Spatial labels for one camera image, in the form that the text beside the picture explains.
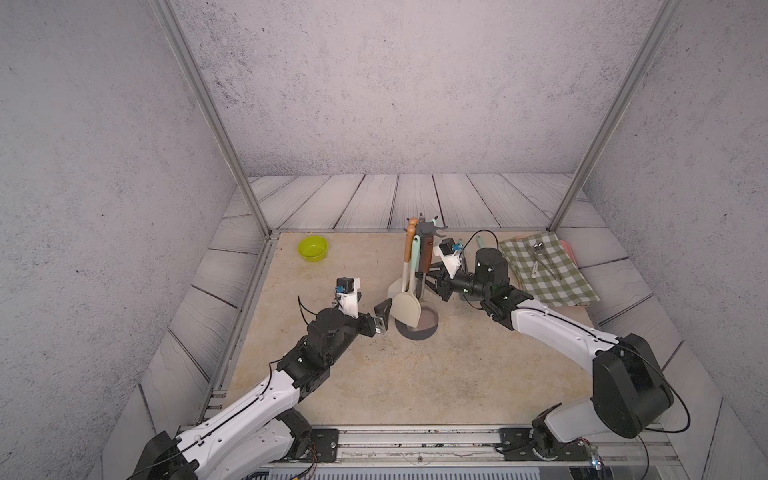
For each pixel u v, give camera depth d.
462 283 0.70
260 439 0.57
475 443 0.74
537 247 1.15
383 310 0.68
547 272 1.07
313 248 1.13
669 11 0.70
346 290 0.64
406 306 0.82
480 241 1.18
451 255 0.68
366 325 0.67
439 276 0.71
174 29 0.72
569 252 1.12
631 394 0.42
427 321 0.84
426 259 0.69
